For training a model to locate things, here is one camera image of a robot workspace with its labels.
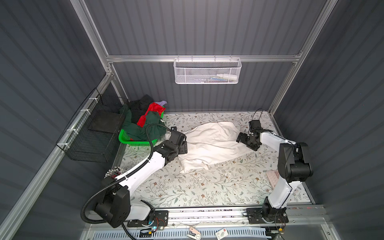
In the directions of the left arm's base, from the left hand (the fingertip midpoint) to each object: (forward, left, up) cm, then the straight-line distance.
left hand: (179, 145), depth 85 cm
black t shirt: (+34, +30, -1) cm, 45 cm away
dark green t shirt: (+16, +29, -6) cm, 34 cm away
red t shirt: (+35, +21, -1) cm, 41 cm away
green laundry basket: (+14, +38, -9) cm, 41 cm away
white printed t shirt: (+10, -20, -14) cm, 26 cm away
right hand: (+6, -43, -10) cm, 44 cm away
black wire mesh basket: (+1, +43, +11) cm, 45 cm away
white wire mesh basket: (+56, -22, +14) cm, 62 cm away
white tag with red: (-42, -19, -13) cm, 48 cm away
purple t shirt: (+40, +14, -2) cm, 43 cm away
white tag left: (-41, -6, -12) cm, 43 cm away
